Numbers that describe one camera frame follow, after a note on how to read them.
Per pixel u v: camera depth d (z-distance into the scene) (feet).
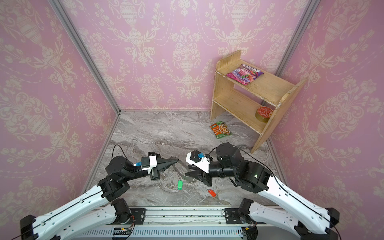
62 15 2.36
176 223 2.41
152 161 1.53
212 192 2.67
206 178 1.62
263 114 2.80
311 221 1.28
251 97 3.34
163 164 1.77
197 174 1.69
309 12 2.29
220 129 3.57
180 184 2.27
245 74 2.45
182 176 2.17
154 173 1.69
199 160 1.55
